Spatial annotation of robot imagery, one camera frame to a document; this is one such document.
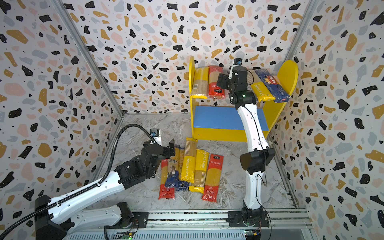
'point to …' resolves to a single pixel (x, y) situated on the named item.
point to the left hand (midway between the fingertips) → (166, 138)
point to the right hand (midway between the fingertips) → (225, 71)
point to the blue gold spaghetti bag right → (181, 185)
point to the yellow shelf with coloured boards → (213, 119)
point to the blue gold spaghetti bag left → (172, 176)
